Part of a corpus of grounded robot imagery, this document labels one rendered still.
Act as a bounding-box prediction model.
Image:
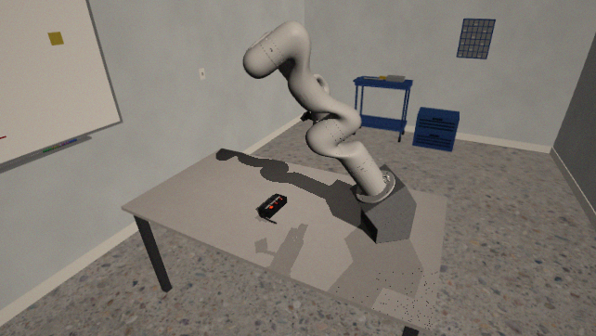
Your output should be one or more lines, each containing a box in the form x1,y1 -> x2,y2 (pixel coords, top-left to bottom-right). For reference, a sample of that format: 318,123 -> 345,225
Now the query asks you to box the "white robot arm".
243,20 -> 395,203

